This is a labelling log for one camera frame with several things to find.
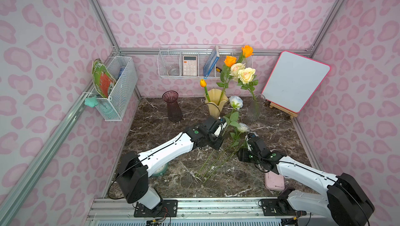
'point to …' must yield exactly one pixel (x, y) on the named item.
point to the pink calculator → (189, 65)
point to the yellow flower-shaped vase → (215, 96)
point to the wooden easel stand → (291, 114)
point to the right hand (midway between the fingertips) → (239, 152)
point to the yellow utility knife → (219, 70)
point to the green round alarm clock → (161, 171)
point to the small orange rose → (203, 84)
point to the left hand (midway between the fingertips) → (219, 136)
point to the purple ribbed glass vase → (174, 112)
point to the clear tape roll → (173, 71)
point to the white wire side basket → (113, 107)
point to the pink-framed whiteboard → (295, 82)
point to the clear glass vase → (255, 108)
